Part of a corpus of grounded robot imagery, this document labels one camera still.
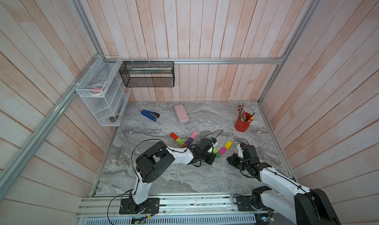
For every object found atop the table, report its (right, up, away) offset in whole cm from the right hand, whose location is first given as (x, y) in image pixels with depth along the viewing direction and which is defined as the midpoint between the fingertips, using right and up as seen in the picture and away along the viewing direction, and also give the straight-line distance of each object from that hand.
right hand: (226, 157), depth 89 cm
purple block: (-23, +9, +8) cm, 26 cm away
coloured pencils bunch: (+11, +28, +3) cm, 30 cm away
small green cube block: (-5, +1, +1) cm, 5 cm away
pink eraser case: (-29, +27, +23) cm, 46 cm away
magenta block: (-2, +3, +4) cm, 5 cm away
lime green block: (-29, +8, +8) cm, 31 cm away
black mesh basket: (-52, +56, +14) cm, 78 cm away
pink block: (-20, +12, +11) cm, 26 cm away
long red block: (-34, +11, +12) cm, 37 cm away
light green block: (-7, +3, +3) cm, 8 cm away
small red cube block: (-26, +6, +6) cm, 28 cm away
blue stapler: (-52, +26, +21) cm, 62 cm away
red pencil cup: (+13, +19, +9) cm, 24 cm away
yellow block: (+3, +7, +6) cm, 9 cm away
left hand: (-8, -2, 0) cm, 8 cm away
